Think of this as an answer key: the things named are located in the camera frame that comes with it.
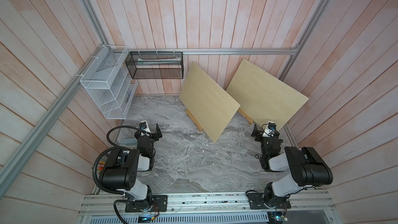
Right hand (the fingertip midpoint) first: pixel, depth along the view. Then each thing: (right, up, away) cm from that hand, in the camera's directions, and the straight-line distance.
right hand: (263, 124), depth 90 cm
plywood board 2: (0, +16, +3) cm, 16 cm away
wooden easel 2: (-7, +4, +11) cm, 14 cm away
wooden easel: (-39, -1, +5) cm, 39 cm away
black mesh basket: (-68, +40, +15) cm, 80 cm away
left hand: (-68, -1, +1) cm, 68 cm away
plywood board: (-32, +11, -3) cm, 34 cm away
